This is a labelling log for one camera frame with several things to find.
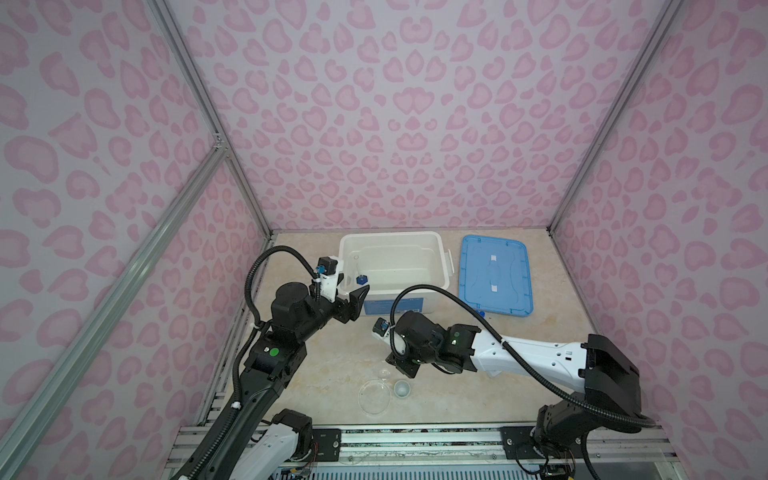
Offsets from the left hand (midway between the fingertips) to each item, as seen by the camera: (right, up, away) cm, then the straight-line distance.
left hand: (355, 277), depth 70 cm
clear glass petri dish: (+4, -33, +10) cm, 35 cm away
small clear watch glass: (+6, -28, +14) cm, 32 cm away
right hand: (+9, -20, +6) cm, 23 cm away
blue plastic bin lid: (+45, -2, +37) cm, 58 cm away
